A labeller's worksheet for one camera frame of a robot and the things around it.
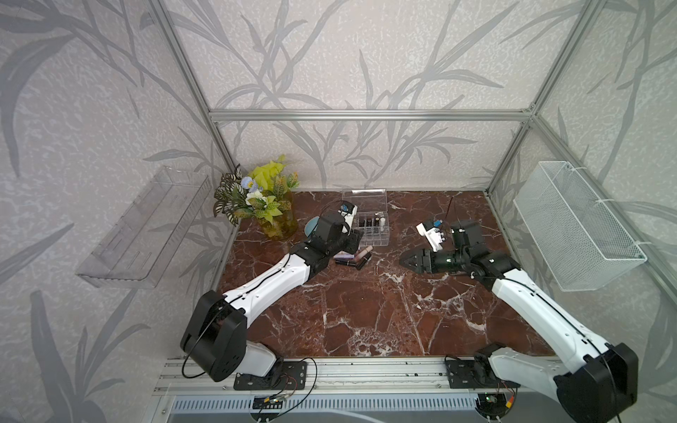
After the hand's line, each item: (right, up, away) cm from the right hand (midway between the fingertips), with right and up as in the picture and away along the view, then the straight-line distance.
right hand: (405, 260), depth 75 cm
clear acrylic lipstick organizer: (-8, +12, +29) cm, 33 cm away
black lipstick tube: (-13, -6, +22) cm, 26 cm away
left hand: (-13, +8, +8) cm, 18 cm away
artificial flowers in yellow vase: (-45, +20, +13) cm, 51 cm away
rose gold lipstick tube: (-11, -2, +24) cm, 27 cm away
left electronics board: (-38, -38, -5) cm, 54 cm away
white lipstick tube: (-4, +10, +27) cm, 29 cm away
